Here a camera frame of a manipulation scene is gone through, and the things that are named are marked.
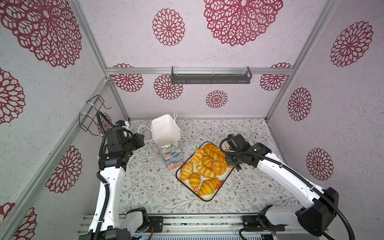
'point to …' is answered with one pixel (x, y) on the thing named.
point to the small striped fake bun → (194, 180)
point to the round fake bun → (219, 167)
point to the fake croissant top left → (197, 156)
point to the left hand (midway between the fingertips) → (142, 138)
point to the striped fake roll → (205, 171)
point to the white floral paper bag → (165, 132)
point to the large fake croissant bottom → (208, 186)
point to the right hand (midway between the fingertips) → (228, 155)
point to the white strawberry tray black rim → (222, 178)
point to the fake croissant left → (186, 170)
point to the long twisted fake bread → (216, 154)
